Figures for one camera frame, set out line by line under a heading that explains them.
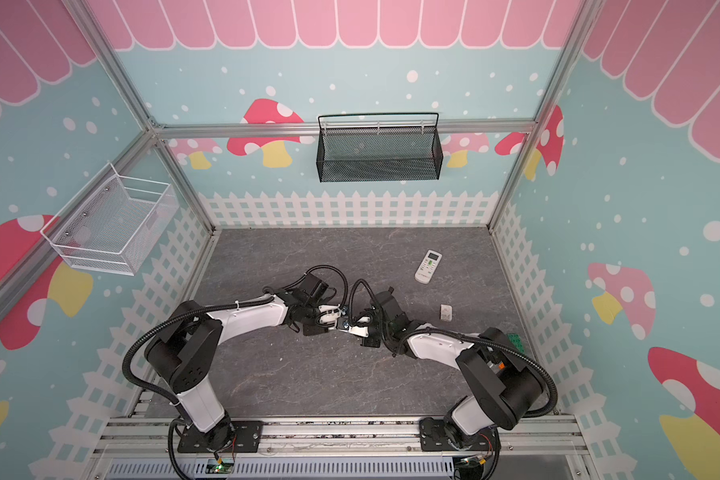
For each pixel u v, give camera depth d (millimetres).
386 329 684
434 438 740
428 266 1061
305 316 758
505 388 438
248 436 743
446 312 962
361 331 761
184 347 478
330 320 818
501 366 505
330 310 812
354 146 946
